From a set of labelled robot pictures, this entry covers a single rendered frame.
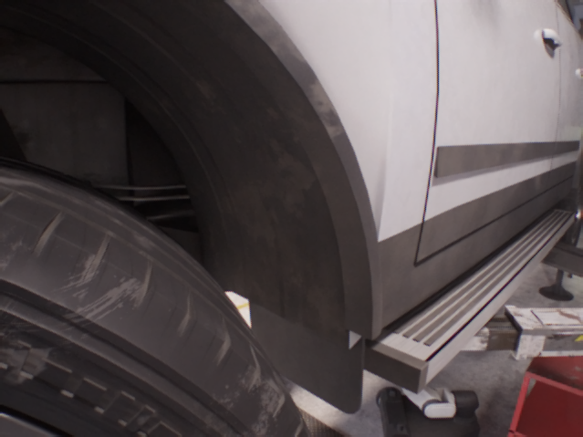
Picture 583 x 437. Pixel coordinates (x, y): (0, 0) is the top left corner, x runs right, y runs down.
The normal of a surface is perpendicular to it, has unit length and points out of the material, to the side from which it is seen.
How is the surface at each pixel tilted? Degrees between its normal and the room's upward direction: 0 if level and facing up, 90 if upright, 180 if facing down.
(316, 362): 93
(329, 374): 93
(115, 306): 65
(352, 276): 101
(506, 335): 90
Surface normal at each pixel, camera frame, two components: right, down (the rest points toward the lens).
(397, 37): 0.69, 0.14
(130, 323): 0.60, -0.23
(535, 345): -0.14, 0.23
